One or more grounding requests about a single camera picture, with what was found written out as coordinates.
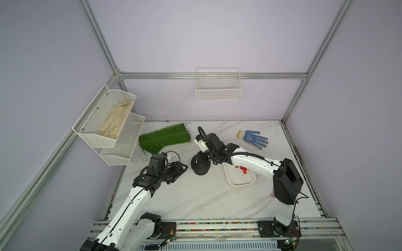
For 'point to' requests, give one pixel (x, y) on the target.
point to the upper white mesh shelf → (100, 123)
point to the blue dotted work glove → (250, 137)
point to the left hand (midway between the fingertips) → (185, 171)
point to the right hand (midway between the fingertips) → (198, 159)
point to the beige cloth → (111, 124)
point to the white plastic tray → (236, 178)
